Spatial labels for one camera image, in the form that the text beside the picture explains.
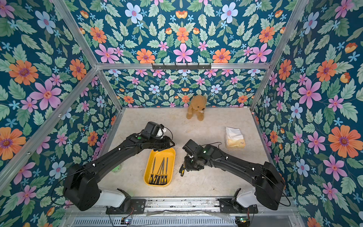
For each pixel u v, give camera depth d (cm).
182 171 85
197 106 100
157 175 84
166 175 84
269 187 41
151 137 65
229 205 72
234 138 96
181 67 94
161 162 89
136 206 74
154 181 82
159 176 84
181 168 86
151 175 84
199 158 57
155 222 76
